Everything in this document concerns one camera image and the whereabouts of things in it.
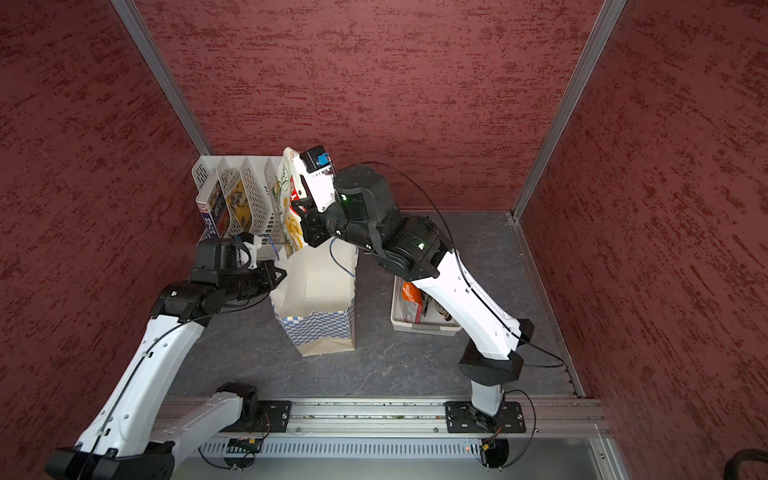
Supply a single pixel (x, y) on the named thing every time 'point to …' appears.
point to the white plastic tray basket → (435, 319)
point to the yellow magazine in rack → (238, 200)
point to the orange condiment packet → (411, 292)
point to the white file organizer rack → (249, 185)
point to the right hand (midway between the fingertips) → (297, 211)
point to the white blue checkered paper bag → (313, 298)
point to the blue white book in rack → (214, 206)
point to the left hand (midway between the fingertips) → (284, 280)
